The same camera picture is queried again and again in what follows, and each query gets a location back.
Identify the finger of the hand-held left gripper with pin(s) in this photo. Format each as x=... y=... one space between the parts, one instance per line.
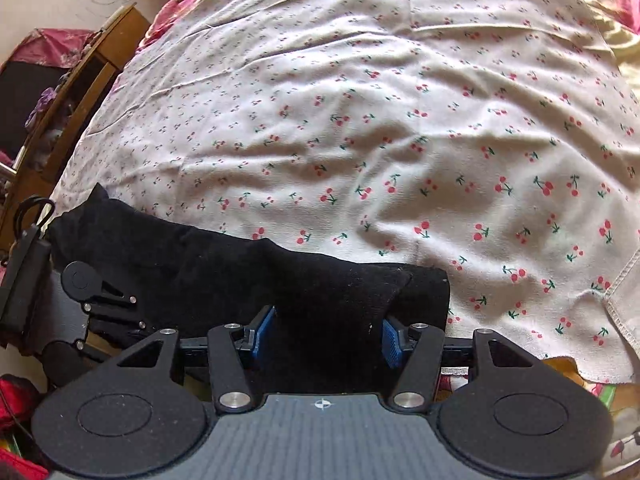
x=97 y=351
x=120 y=296

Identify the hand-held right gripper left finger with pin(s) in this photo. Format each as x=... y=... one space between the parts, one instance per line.
x=262 y=331

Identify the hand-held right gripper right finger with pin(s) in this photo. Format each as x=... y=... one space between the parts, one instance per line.
x=392 y=342

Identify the black pants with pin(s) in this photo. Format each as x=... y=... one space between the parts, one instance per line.
x=225 y=280

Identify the red cloth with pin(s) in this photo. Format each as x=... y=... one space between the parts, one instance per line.
x=15 y=400

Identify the purple cloth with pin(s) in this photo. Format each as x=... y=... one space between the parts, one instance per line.
x=45 y=100

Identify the black television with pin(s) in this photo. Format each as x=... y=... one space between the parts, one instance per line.
x=25 y=95

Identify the cherry print bed sheet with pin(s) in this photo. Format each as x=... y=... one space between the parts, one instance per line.
x=375 y=135

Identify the pink floral cloth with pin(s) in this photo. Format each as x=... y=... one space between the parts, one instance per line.
x=50 y=45

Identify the pink floral quilt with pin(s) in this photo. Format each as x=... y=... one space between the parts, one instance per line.
x=170 y=10

